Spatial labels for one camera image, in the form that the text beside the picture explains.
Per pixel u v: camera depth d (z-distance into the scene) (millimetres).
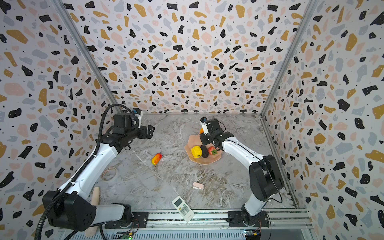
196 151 923
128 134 624
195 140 1021
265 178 455
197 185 834
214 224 732
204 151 955
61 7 690
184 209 763
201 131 796
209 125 693
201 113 1279
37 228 331
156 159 933
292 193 877
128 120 616
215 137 675
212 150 948
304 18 751
